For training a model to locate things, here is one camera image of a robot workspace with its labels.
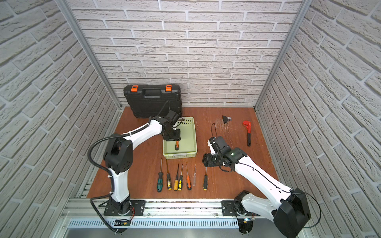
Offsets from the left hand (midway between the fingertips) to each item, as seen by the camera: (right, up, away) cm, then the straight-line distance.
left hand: (182, 137), depth 93 cm
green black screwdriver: (-11, -24, -13) cm, 30 cm away
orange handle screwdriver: (+5, -25, -13) cm, 28 cm away
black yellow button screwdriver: (0, -23, -11) cm, 26 cm away
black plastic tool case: (-23, +24, +4) cm, 34 cm away
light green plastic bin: (+3, -7, +3) cm, 8 cm away
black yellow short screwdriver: (+14, -24, -11) cm, 30 cm away
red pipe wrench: (+49, +8, +17) cm, 52 cm away
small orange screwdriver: (-3, -6, +2) cm, 7 cm away
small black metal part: (+32, +12, +18) cm, 39 cm away
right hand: (+17, -11, -13) cm, 24 cm away
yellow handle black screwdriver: (-2, -24, -11) cm, 27 cm away
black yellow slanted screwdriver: (-6, -23, -11) cm, 26 cm away
